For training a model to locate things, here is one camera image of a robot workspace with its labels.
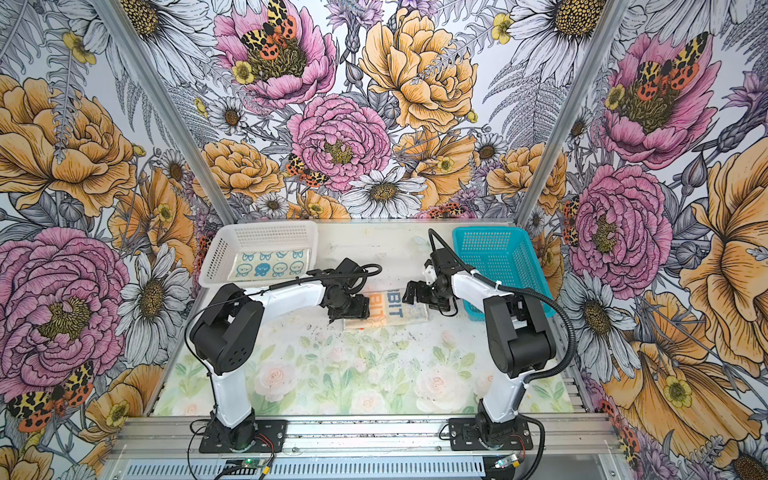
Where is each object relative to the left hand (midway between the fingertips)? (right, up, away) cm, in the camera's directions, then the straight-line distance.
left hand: (355, 321), depth 93 cm
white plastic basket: (-36, +27, +16) cm, 48 cm away
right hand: (+19, +4, 0) cm, 19 cm away
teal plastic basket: (+53, +20, +19) cm, 59 cm away
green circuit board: (-21, -28, -23) cm, 41 cm away
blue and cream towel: (-31, +17, +12) cm, 37 cm away
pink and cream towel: (+9, +4, +3) cm, 10 cm away
